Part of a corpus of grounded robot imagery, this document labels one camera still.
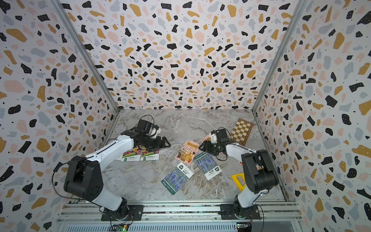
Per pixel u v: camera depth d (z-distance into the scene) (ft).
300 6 2.33
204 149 2.79
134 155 3.10
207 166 2.97
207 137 3.42
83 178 1.44
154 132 2.66
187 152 3.19
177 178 2.81
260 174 1.53
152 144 2.50
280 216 2.46
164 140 2.61
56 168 2.35
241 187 2.69
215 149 2.69
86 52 2.82
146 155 3.11
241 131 3.48
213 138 2.91
